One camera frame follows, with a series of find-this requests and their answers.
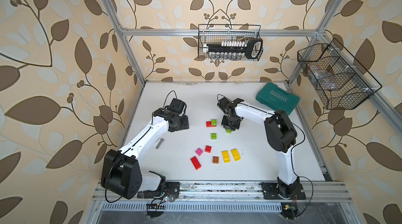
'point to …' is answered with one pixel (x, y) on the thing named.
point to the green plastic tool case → (273, 96)
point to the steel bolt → (159, 143)
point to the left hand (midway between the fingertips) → (182, 123)
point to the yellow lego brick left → (225, 156)
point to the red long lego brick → (208, 124)
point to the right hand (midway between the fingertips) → (227, 128)
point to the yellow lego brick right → (235, 154)
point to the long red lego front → (196, 163)
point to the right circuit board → (290, 210)
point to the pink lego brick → (199, 152)
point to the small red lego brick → (208, 149)
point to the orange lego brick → (215, 159)
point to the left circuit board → (155, 210)
